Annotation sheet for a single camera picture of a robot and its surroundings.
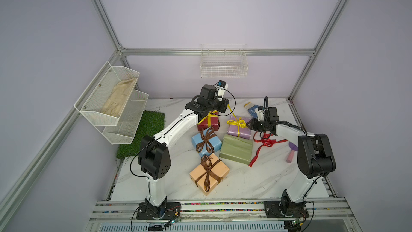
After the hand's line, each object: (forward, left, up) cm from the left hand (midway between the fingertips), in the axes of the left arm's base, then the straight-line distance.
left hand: (227, 102), depth 83 cm
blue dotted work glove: (+17, -20, -24) cm, 36 cm away
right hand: (-1, -16, -21) cm, 26 cm away
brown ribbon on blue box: (-10, +11, -18) cm, 23 cm away
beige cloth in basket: (-5, +56, +4) cm, 57 cm away
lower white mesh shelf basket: (-18, +49, -2) cm, 52 cm away
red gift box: (+2, +8, -18) cm, 20 cm away
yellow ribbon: (-1, -9, -17) cm, 19 cm away
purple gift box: (-6, -12, -20) cm, 24 cm away
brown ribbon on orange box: (-25, +11, -19) cm, 34 cm away
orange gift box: (-29, +8, -20) cm, 36 cm away
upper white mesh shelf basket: (-3, +62, +5) cm, 62 cm away
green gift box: (-16, -6, -20) cm, 26 cm away
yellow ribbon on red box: (+5, +10, -18) cm, 21 cm away
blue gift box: (-13, +6, -18) cm, 23 cm away
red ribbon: (-8, -26, -25) cm, 37 cm away
